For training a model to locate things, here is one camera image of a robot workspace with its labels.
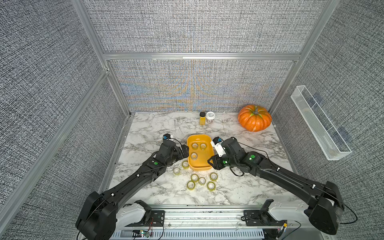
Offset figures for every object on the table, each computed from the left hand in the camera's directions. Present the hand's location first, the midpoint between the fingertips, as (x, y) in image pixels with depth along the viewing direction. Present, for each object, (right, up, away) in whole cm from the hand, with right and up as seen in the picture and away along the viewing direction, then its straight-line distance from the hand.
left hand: (185, 148), depth 82 cm
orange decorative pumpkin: (+46, +18, +18) cm, 52 cm away
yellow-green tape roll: (+5, -1, +18) cm, 19 cm away
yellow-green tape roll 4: (-6, -15, +8) cm, 18 cm away
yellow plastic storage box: (+10, -11, +11) cm, 18 cm away
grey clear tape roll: (+5, -7, +13) cm, 15 cm away
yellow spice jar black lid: (+11, +18, +25) cm, 32 cm away
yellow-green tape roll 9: (+14, -21, +1) cm, 26 cm away
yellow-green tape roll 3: (0, -11, +9) cm, 14 cm away
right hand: (+13, -3, -5) cm, 14 cm away
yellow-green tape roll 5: (+5, -18, +5) cm, 19 cm away
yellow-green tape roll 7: (+3, -21, +2) cm, 21 cm away
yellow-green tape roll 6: (+9, -19, +4) cm, 22 cm away
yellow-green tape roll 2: (+11, -1, +18) cm, 21 cm away
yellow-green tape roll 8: (+16, -17, +5) cm, 24 cm away
